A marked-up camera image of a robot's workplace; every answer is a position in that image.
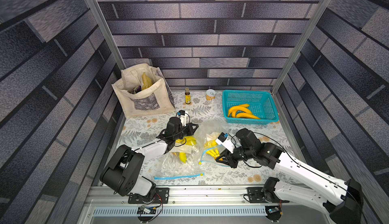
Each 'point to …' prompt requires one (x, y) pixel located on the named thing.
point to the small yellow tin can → (210, 95)
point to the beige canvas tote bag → (156, 99)
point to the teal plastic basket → (261, 103)
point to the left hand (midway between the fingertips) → (199, 125)
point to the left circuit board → (146, 210)
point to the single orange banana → (243, 107)
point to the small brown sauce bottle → (187, 96)
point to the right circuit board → (271, 210)
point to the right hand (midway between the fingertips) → (216, 157)
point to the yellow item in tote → (147, 82)
